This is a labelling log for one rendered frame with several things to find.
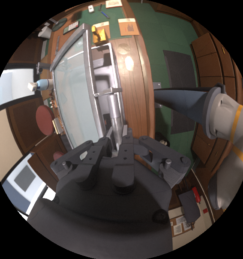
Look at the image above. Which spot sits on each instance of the wooden desk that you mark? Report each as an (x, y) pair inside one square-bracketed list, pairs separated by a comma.
[(137, 85)]

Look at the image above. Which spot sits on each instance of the cork notice board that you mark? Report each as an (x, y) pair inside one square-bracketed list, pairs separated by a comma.
[(181, 225)]

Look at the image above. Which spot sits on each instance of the blue white spray bottle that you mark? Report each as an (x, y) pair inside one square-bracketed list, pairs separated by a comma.
[(43, 84)]

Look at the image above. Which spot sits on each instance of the brown printed envelope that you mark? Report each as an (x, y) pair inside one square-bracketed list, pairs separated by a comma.
[(128, 27)]

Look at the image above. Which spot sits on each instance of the steel ruler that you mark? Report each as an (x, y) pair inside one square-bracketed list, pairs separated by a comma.
[(57, 46)]

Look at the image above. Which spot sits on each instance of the white small eraser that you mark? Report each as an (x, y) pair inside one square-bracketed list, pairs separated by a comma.
[(90, 9)]

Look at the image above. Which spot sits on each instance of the dark floor mat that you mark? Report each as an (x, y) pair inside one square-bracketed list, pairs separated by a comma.
[(181, 68)]

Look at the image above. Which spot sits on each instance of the window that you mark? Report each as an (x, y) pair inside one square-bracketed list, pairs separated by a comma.
[(12, 87)]

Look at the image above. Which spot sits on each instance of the red-edged open book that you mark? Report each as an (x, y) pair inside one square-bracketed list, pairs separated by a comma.
[(113, 3)]

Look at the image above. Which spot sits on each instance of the white framed display panel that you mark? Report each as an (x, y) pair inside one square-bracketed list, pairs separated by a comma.
[(24, 182)]

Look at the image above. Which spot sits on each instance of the brown card sheet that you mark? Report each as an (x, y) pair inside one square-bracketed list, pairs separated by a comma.
[(105, 25)]

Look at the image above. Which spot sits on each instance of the glass showcase lid silver frame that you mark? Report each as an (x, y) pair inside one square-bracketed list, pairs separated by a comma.
[(74, 91)]

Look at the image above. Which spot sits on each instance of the small red round stool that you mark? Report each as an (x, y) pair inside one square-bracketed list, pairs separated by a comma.
[(58, 155)]

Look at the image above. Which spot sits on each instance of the red fire extinguisher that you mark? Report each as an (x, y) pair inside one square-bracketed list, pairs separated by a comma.
[(196, 194)]

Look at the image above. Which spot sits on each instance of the black white bag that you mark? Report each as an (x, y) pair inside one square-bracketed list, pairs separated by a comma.
[(163, 140)]

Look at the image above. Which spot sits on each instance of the grey loupe camera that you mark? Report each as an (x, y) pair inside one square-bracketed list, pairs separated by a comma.
[(41, 67)]

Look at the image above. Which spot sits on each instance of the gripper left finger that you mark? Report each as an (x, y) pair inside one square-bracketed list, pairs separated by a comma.
[(93, 153)]

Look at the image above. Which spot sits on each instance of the small red sign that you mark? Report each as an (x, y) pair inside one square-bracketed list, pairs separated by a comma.
[(205, 210)]

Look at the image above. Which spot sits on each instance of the green round dish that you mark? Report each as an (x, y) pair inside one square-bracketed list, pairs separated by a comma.
[(59, 24)]

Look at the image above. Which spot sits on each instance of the yellow block stand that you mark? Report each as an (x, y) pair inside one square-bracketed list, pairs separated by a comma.
[(99, 35)]

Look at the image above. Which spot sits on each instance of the white printed paper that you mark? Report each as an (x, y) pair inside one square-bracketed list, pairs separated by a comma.
[(172, 177)]

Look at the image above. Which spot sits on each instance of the black pen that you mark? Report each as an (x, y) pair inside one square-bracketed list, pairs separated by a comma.
[(100, 7)]

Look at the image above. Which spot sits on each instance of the blue pen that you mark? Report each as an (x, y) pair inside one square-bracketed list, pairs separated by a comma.
[(105, 14)]

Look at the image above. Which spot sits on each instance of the grey box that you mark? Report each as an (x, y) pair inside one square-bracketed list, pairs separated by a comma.
[(190, 206)]

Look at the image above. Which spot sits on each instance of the wooden cabinet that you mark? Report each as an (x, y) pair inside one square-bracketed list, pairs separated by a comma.
[(210, 60)]

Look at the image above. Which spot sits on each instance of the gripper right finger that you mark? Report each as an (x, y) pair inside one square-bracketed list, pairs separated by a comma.
[(125, 161)]

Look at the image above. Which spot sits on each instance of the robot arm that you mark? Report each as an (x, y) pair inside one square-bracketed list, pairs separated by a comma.
[(230, 125)]

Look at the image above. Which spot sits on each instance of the white desk lamp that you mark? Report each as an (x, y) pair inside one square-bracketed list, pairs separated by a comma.
[(44, 32)]

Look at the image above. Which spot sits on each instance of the green desk mat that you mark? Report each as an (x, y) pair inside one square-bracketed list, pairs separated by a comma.
[(113, 12)]

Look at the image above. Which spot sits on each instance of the dark calculator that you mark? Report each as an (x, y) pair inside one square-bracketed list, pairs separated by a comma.
[(71, 27)]

